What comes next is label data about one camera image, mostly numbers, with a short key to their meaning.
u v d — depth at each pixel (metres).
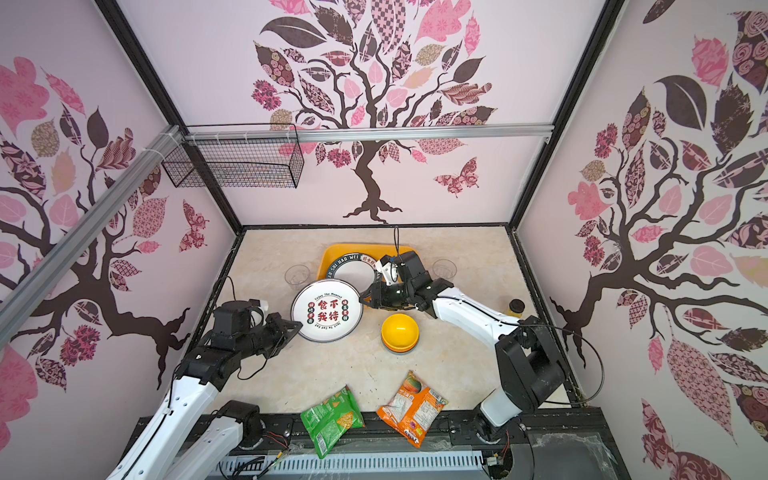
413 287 0.66
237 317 0.58
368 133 0.94
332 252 1.05
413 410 0.74
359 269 1.04
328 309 0.81
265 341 0.65
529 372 0.44
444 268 1.02
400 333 0.88
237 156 0.95
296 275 1.01
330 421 0.72
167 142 0.82
